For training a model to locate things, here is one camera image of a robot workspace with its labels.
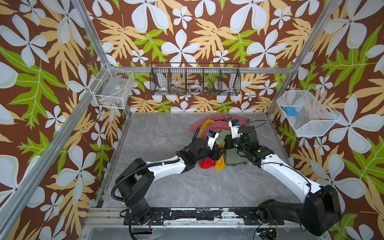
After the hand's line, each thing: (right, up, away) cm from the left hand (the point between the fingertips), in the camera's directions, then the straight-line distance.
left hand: (221, 144), depth 80 cm
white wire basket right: (+49, +18, +4) cm, 53 cm away
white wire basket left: (-64, +33, +7) cm, 72 cm away
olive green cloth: (+8, -8, +5) cm, 12 cm away
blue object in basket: (+42, +19, +6) cm, 46 cm away
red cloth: (-7, -13, +9) cm, 17 cm away
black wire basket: (-14, +41, +17) cm, 47 cm away
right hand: (0, +5, +1) cm, 5 cm away
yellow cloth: (+1, -13, +12) cm, 17 cm away
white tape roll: (-14, +35, +19) cm, 42 cm away
